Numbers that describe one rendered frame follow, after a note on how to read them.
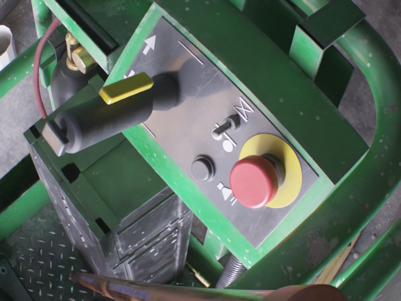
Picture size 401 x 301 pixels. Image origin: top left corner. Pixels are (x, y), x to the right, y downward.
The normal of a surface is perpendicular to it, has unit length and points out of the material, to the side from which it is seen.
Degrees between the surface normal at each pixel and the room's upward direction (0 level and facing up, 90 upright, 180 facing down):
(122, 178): 0
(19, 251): 0
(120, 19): 0
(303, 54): 90
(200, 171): 58
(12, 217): 90
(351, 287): 27
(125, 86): 32
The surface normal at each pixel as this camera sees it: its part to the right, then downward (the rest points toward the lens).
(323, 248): 0.34, -0.02
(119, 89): 0.44, -0.64
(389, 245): -0.07, -0.80
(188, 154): -0.61, 0.30
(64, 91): -0.36, 0.49
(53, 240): 0.04, -0.38
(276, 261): -0.26, -0.66
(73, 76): 0.01, -0.13
